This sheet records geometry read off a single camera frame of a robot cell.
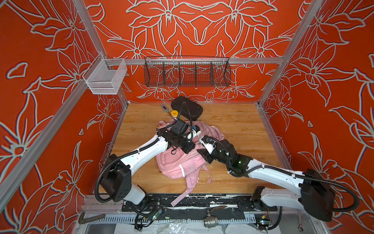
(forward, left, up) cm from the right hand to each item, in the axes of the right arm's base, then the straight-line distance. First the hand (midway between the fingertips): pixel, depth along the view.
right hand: (197, 147), depth 78 cm
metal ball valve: (-32, -4, -11) cm, 35 cm away
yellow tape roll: (+36, +15, -12) cm, 41 cm away
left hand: (+2, +2, -1) cm, 3 cm away
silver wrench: (-35, -47, -15) cm, 61 cm away
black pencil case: (+42, +5, -13) cm, 44 cm away
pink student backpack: (-7, +10, -7) cm, 14 cm away
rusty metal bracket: (-31, +57, -13) cm, 67 cm away
